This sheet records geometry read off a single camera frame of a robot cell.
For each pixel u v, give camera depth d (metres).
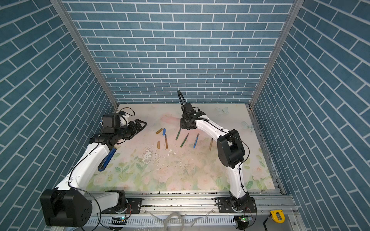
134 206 0.74
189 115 0.74
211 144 0.97
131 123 0.70
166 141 0.99
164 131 1.04
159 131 1.05
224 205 0.74
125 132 0.67
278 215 0.69
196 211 0.74
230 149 0.54
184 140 0.99
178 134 1.02
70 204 0.38
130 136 0.72
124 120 0.66
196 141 0.99
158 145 0.97
